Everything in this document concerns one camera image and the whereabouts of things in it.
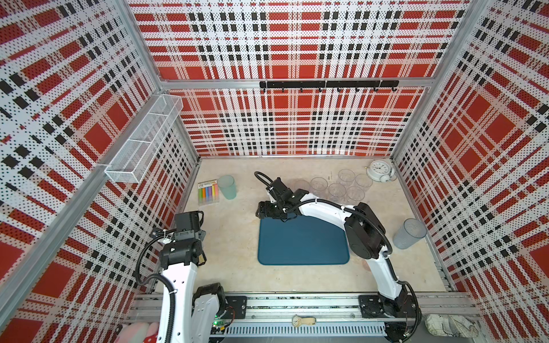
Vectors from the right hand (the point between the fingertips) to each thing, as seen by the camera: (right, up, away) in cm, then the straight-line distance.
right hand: (265, 214), depth 90 cm
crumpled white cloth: (+61, -32, -22) cm, 72 cm away
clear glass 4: (+25, +11, +15) cm, 31 cm away
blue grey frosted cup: (+55, -5, -12) cm, 56 cm away
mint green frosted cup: (-18, +12, +6) cm, 22 cm away
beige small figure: (+13, -32, -20) cm, 40 cm away
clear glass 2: (+49, +14, +17) cm, 53 cm away
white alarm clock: (+58, +19, +21) cm, 65 cm away
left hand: (-23, -6, -14) cm, 28 cm away
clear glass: (+40, +16, +20) cm, 48 cm away
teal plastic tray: (+16, -11, 0) cm, 19 cm away
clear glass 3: (+33, +10, +12) cm, 37 cm away
